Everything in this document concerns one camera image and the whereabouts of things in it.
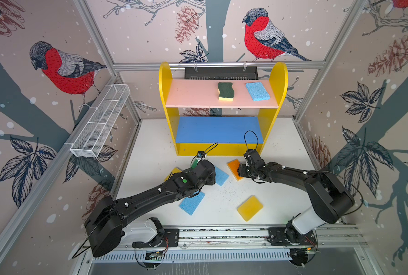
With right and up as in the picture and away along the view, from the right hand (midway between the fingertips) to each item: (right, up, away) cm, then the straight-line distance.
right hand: (239, 173), depth 93 cm
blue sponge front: (-26, -13, -11) cm, 31 cm away
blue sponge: (-10, -2, -1) cm, 11 cm away
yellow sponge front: (+3, -15, -11) cm, 18 cm away
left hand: (-16, +3, -14) cm, 21 cm away
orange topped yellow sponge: (-3, +4, +2) cm, 5 cm away
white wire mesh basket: (-67, +20, -22) cm, 73 cm away
